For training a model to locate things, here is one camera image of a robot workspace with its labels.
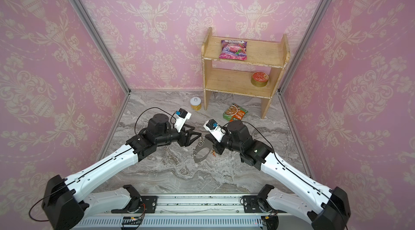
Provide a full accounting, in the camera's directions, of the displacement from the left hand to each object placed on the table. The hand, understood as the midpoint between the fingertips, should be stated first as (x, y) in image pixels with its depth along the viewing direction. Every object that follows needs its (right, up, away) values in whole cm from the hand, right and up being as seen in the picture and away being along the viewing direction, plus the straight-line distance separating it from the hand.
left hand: (197, 133), depth 72 cm
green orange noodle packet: (+21, +8, +34) cm, 41 cm away
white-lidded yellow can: (-4, +14, +35) cm, 38 cm away
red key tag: (+7, -7, -7) cm, 13 cm away
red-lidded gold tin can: (+34, +28, +21) cm, 49 cm away
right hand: (+5, -1, -1) cm, 5 cm away
